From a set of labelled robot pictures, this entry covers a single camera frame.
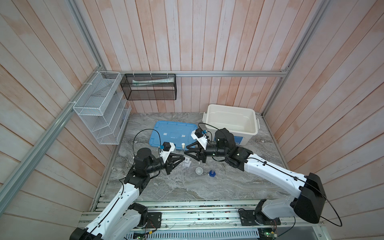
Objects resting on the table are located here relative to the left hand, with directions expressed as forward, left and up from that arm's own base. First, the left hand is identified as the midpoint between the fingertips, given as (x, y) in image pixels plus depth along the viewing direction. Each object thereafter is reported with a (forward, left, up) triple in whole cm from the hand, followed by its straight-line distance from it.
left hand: (182, 160), depth 71 cm
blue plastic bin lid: (+33, +7, -20) cm, 39 cm away
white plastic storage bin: (+38, -42, -16) cm, 59 cm away
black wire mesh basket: (+56, +25, +3) cm, 61 cm away
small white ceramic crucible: (+3, -9, -20) cm, 22 cm away
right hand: (+3, -2, +5) cm, 6 cm away
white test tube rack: (+7, -2, -18) cm, 20 cm away
